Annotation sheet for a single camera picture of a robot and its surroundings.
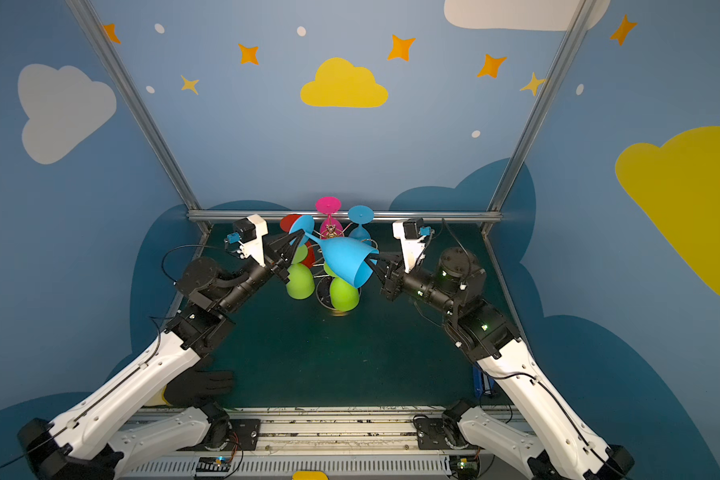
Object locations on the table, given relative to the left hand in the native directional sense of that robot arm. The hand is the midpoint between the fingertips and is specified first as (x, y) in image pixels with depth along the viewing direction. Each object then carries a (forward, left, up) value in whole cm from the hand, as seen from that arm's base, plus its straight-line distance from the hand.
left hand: (296, 227), depth 59 cm
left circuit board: (-36, +23, -48) cm, 64 cm away
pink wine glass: (+12, -5, -12) cm, 18 cm away
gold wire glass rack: (+11, 0, -23) cm, 25 cm away
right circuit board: (-36, -40, -48) cm, 72 cm away
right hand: (-5, -15, -2) cm, 16 cm away
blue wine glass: (+20, -13, -15) cm, 28 cm away
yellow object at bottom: (-38, -2, -45) cm, 59 cm away
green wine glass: (-1, -9, -25) cm, 27 cm away
